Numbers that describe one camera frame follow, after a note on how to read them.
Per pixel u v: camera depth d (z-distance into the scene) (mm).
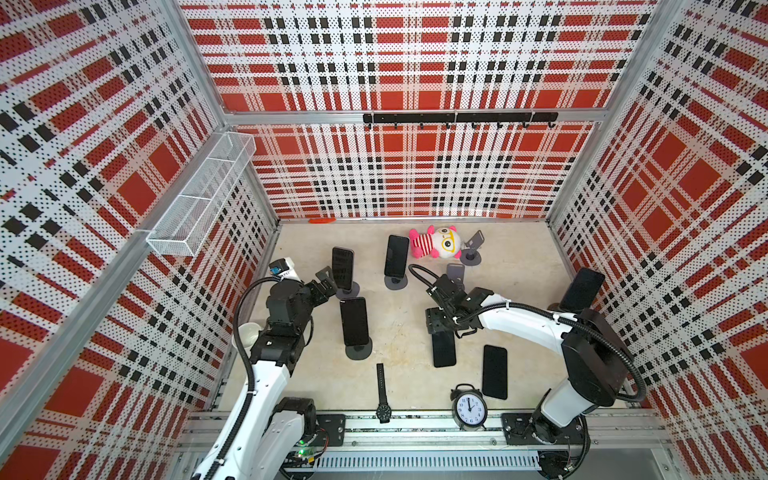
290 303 565
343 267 932
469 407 750
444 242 1045
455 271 948
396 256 955
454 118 884
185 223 911
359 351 884
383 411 766
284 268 658
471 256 1078
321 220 1260
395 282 1029
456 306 650
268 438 556
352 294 991
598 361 442
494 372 822
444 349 852
